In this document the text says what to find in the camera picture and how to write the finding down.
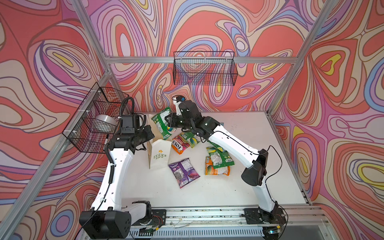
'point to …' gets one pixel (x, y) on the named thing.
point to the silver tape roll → (105, 119)
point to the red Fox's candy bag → (178, 144)
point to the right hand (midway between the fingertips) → (166, 121)
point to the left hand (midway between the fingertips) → (152, 130)
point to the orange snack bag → (210, 169)
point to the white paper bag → (159, 150)
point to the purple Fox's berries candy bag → (184, 171)
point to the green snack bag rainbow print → (159, 119)
